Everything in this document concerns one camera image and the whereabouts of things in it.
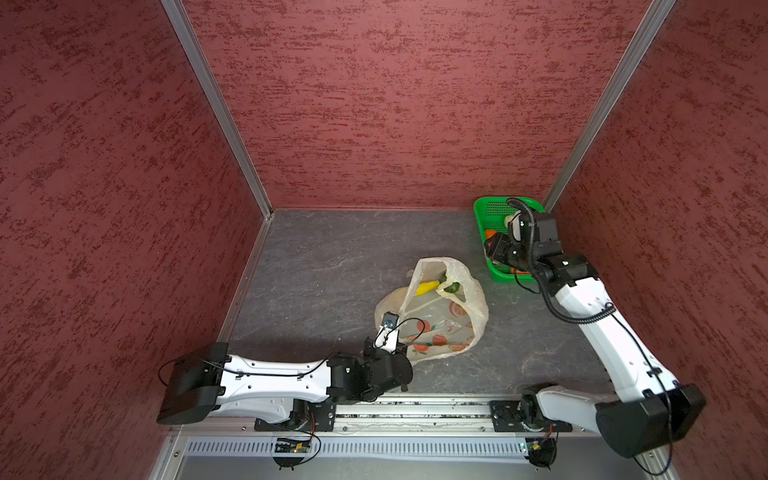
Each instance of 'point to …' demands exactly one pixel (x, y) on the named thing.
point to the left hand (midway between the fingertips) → (397, 338)
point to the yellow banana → (424, 287)
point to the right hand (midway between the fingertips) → (489, 250)
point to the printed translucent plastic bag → (441, 313)
